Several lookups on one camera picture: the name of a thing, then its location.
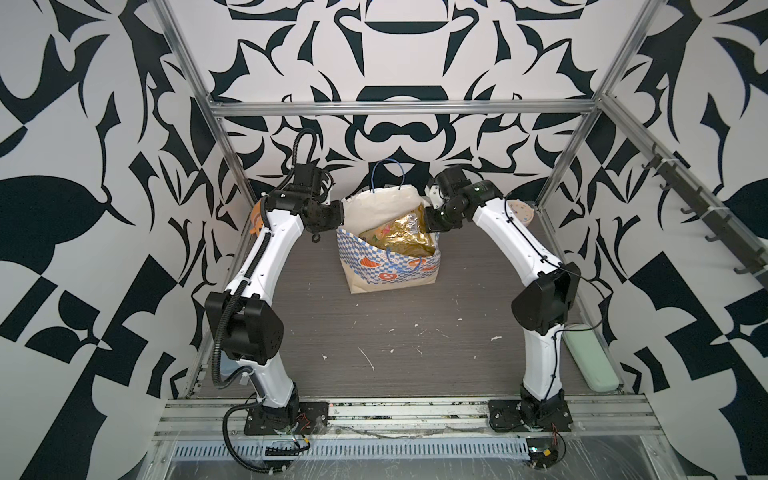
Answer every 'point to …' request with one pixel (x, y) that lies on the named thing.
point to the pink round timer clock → (522, 211)
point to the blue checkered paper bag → (368, 267)
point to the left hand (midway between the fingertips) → (337, 213)
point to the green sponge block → (591, 358)
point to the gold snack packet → (406, 235)
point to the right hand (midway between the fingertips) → (424, 220)
